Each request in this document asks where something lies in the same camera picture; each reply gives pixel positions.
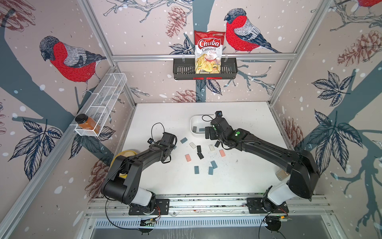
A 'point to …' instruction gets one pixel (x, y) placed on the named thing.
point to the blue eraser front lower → (210, 170)
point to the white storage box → (199, 122)
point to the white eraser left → (192, 145)
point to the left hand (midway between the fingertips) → (171, 145)
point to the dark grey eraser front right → (207, 132)
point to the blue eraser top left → (183, 140)
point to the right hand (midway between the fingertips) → (212, 128)
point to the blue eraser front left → (196, 170)
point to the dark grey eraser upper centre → (199, 149)
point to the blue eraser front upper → (214, 164)
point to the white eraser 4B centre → (211, 147)
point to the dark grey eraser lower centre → (200, 155)
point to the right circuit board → (283, 218)
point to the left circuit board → (147, 222)
